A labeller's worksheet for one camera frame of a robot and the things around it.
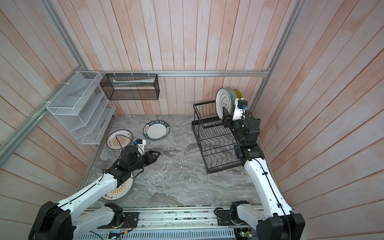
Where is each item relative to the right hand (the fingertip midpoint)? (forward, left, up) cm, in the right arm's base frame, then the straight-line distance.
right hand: (230, 106), depth 69 cm
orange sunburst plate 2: (-28, +57, -39) cm, 75 cm away
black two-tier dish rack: (+7, +1, -39) cm, 40 cm away
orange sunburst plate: (+7, +71, -39) cm, 82 cm away
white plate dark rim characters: (+18, -1, -10) cm, 20 cm away
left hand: (-14, +36, -26) cm, 46 cm away
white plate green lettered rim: (+16, +46, -39) cm, 62 cm away
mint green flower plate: (+12, -5, -6) cm, 14 cm away
